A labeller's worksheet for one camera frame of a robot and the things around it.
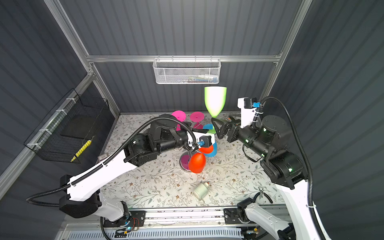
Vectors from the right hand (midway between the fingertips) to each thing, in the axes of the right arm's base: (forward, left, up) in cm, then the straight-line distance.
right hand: (222, 118), depth 52 cm
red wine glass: (-4, +9, -25) cm, 27 cm away
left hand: (+1, +6, -4) cm, 7 cm away
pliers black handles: (-10, -26, -48) cm, 55 cm away
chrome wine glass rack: (+7, +18, -45) cm, 49 cm away
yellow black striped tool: (+3, +61, -19) cm, 64 cm away
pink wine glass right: (+16, +9, -16) cm, 24 cm away
